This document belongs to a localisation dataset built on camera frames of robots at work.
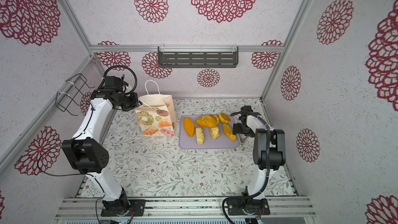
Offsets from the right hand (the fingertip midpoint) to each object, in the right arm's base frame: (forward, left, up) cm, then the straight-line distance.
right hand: (244, 130), depth 97 cm
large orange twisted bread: (+2, +23, +6) cm, 24 cm away
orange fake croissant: (0, +10, 0) cm, 10 cm away
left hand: (+2, +60, +20) cm, 64 cm away
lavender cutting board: (0, +24, -2) cm, 24 cm away
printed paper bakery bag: (-1, +52, +18) cm, 55 cm away
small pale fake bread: (-4, +19, +4) cm, 20 cm away
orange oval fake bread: (+2, +35, 0) cm, 35 cm away
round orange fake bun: (+9, +13, +1) cm, 15 cm away
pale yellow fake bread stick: (-5, +28, +1) cm, 28 cm away
